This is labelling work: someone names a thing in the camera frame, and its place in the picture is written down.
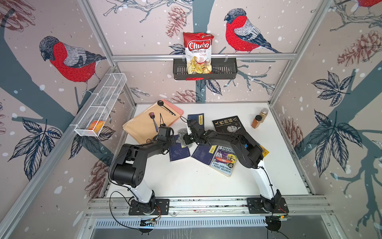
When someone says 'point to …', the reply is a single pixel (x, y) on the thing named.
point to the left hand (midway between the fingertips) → (174, 137)
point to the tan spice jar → (263, 113)
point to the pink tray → (175, 108)
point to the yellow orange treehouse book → (264, 152)
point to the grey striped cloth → (182, 132)
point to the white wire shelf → (93, 120)
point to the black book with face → (232, 125)
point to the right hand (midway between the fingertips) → (182, 138)
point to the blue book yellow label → (198, 117)
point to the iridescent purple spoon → (152, 115)
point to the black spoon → (160, 103)
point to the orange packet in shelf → (97, 126)
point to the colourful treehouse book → (224, 160)
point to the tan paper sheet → (143, 127)
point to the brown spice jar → (256, 121)
